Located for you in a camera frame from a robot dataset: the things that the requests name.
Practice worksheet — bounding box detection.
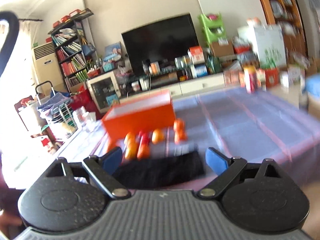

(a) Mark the white air conditioner unit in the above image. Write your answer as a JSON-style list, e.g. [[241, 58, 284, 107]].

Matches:
[[32, 42, 67, 92]]

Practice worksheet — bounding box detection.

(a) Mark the black cloth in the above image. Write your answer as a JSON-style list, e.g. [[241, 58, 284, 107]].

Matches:
[[112, 151, 205, 190]]

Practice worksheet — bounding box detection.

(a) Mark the wooden bookshelf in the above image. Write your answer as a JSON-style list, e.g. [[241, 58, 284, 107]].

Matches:
[[260, 0, 308, 56]]

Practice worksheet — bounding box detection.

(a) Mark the green plastic shelf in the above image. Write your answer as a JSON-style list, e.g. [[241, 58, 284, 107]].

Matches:
[[198, 13, 227, 45]]

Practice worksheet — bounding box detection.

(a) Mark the red drink can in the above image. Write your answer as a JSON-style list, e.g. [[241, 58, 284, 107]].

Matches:
[[244, 66, 257, 94]]

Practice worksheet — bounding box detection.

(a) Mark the clear glass mug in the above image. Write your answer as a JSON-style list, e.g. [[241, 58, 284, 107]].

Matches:
[[73, 106, 96, 133]]

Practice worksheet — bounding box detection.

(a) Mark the white chest freezer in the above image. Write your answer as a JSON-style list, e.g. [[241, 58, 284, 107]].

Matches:
[[238, 25, 287, 68]]

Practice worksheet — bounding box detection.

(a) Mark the orange cardboard box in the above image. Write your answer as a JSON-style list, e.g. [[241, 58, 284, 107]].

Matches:
[[101, 90, 176, 150]]

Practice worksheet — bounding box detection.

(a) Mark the white tv stand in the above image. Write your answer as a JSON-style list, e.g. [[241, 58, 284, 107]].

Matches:
[[119, 73, 225, 103]]

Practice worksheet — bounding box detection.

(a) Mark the orange fruit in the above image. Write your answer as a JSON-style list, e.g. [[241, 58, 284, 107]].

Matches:
[[124, 132, 138, 160], [137, 144, 150, 159], [151, 129, 165, 145], [173, 118, 185, 132], [174, 130, 188, 144]]

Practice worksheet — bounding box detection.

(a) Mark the white glass-door cabinet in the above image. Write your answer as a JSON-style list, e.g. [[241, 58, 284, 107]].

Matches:
[[86, 70, 121, 114]]

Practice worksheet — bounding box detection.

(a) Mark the dark bookshelf with books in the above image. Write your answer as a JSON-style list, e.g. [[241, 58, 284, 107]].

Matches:
[[48, 8, 95, 93]]

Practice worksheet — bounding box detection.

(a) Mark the blue plaid tablecloth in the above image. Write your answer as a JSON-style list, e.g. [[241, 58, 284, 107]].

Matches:
[[57, 84, 320, 190]]

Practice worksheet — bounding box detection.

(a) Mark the black flat television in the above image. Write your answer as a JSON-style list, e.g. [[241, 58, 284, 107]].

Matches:
[[121, 14, 199, 76]]

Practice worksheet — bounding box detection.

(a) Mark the red shopping bag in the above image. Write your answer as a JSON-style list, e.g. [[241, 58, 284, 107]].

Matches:
[[71, 89, 102, 120]]

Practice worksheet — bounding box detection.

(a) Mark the shopping trolley cart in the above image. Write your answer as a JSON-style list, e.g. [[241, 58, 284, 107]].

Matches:
[[35, 81, 78, 141]]

